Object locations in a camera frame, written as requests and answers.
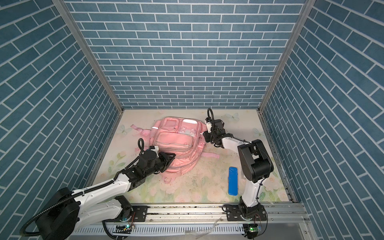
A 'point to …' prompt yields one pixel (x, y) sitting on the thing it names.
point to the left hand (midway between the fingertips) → (177, 156)
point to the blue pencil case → (232, 181)
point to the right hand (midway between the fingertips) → (206, 131)
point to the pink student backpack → (182, 136)
